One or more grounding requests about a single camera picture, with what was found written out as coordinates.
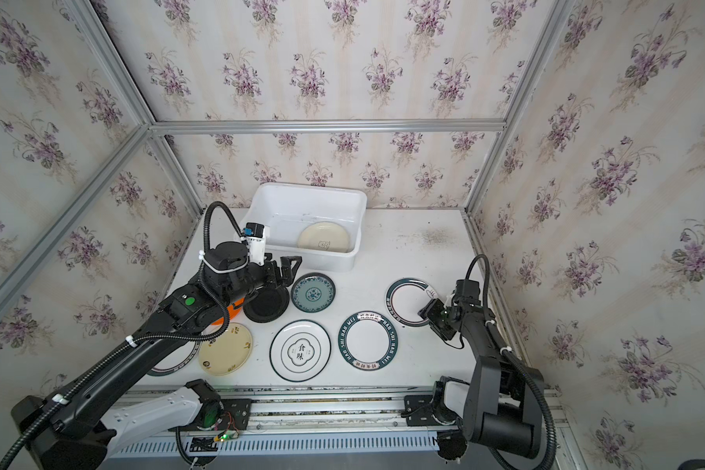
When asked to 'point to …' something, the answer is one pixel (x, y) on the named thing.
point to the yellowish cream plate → (227, 353)
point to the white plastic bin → (285, 209)
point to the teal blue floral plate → (312, 292)
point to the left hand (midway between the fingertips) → (288, 257)
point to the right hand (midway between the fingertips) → (434, 317)
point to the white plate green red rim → (405, 298)
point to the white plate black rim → (300, 351)
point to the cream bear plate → (323, 236)
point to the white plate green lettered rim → (367, 341)
